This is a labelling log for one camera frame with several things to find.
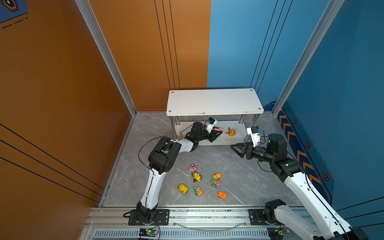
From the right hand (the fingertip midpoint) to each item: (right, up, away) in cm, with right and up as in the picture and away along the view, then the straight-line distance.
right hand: (233, 146), depth 72 cm
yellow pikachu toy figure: (-18, -18, +11) cm, 28 cm away
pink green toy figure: (-4, +8, +22) cm, 24 cm away
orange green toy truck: (-6, -19, +13) cm, 24 cm away
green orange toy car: (-16, -25, +8) cm, 31 cm away
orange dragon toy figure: (+4, +6, +22) cm, 23 cm away
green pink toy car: (-7, -22, +11) cm, 25 cm away
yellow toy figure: (-25, -24, +9) cm, 36 cm away
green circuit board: (-39, -41, -1) cm, 57 cm away
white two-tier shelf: (+2, +17, +2) cm, 18 cm away
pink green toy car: (-20, -15, +17) cm, 30 cm away
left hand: (-2, +8, +24) cm, 25 cm away
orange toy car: (-4, -27, +7) cm, 28 cm away
